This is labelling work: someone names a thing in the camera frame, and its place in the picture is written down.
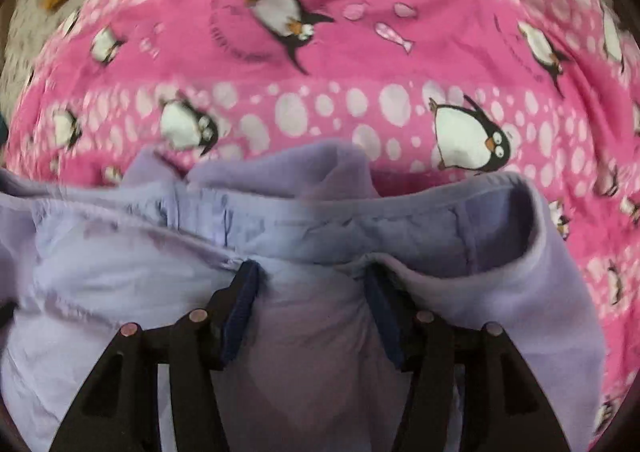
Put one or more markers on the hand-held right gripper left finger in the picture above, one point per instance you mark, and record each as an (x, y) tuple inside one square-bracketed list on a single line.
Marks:
[(240, 312)]

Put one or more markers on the floral quilt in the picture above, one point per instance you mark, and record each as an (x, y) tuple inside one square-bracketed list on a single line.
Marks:
[(25, 47)]

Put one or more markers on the purple fleece jacket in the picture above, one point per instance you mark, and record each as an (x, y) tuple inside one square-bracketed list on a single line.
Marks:
[(125, 282)]

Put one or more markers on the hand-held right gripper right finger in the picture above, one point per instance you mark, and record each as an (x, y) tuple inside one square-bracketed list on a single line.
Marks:
[(385, 317)]

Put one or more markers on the pink penguin print blanket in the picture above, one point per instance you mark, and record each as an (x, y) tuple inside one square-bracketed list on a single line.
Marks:
[(350, 62)]

